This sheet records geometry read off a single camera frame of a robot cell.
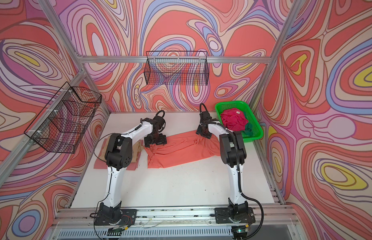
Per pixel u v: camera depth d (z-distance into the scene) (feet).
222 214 2.41
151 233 2.52
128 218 2.36
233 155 1.93
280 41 2.64
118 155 1.92
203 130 3.01
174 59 2.84
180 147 3.24
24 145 1.89
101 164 2.96
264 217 2.26
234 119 3.52
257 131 3.26
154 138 2.82
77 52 2.78
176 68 3.24
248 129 3.34
